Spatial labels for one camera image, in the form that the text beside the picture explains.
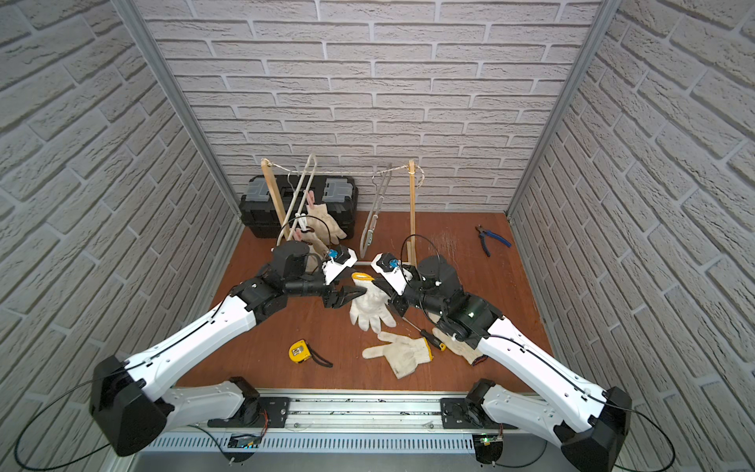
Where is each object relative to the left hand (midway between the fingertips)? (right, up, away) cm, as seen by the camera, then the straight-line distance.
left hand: (363, 277), depth 71 cm
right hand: (+5, 0, -3) cm, 5 cm away
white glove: (-16, +15, +23) cm, 32 cm away
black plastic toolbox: (-11, +27, +31) cm, 43 cm away
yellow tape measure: (-19, -23, +10) cm, 31 cm away
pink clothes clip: (-18, +22, +16) cm, 32 cm away
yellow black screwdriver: (+18, -20, +14) cm, 30 cm away
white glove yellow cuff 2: (+11, -24, +11) cm, 29 cm away
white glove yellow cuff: (+2, -8, +2) cm, 9 cm away
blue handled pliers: (+44, +12, +41) cm, 61 cm away
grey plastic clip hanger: (+5, +33, +42) cm, 54 cm away
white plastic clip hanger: (-18, +21, +6) cm, 28 cm away
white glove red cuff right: (+31, -24, +12) cm, 41 cm away
